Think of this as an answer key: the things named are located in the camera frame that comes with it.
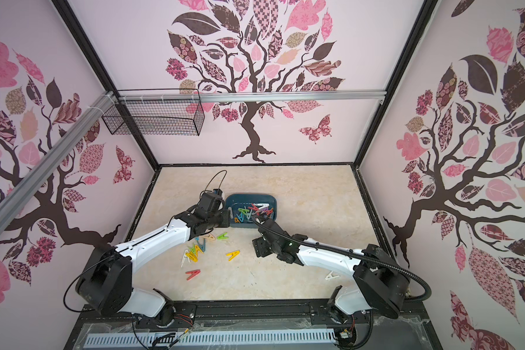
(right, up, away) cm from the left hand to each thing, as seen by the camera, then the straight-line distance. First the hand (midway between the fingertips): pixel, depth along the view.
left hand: (228, 220), depth 88 cm
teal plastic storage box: (+5, +4, +12) cm, 14 cm away
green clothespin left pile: (-3, -8, +4) cm, 9 cm away
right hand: (+13, -7, -4) cm, 15 cm away
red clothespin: (-13, -20, -5) cm, 24 cm away
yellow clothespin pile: (+2, -14, -1) cm, 15 cm away
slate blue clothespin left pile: (-11, -12, +2) cm, 16 cm away
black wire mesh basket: (-29, +47, +7) cm, 56 cm away
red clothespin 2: (+9, +4, +13) cm, 16 cm away
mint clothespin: (+8, +1, +10) cm, 13 cm away
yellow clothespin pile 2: (-14, -14, -2) cm, 20 cm away
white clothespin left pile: (-17, -14, -3) cm, 23 cm away
